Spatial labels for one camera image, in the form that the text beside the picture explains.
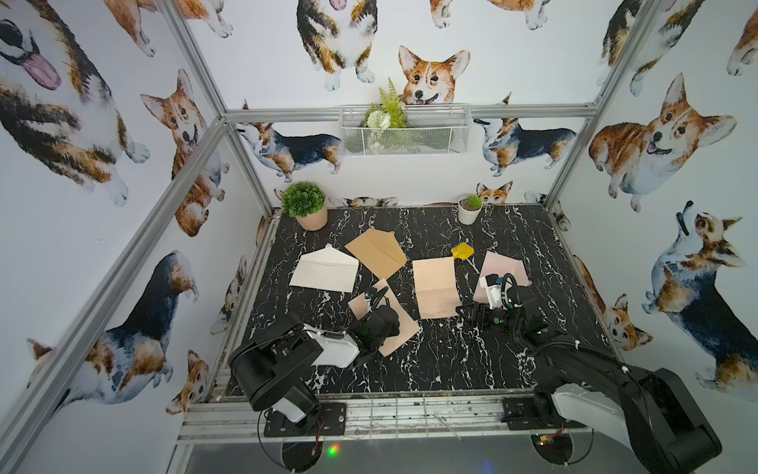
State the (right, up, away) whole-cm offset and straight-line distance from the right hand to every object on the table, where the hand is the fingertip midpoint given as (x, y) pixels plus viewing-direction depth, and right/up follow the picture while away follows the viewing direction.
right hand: (461, 307), depth 84 cm
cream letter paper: (-5, +3, +13) cm, 14 cm away
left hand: (-18, -3, +8) cm, 20 cm away
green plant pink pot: (-50, +32, +19) cm, 62 cm away
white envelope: (-44, +9, +22) cm, 49 cm away
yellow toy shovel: (+5, +15, +23) cm, 28 cm away
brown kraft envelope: (-24, +15, +24) cm, 37 cm away
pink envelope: (+19, +9, +22) cm, 30 cm away
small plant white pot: (+9, +31, +26) cm, 41 cm away
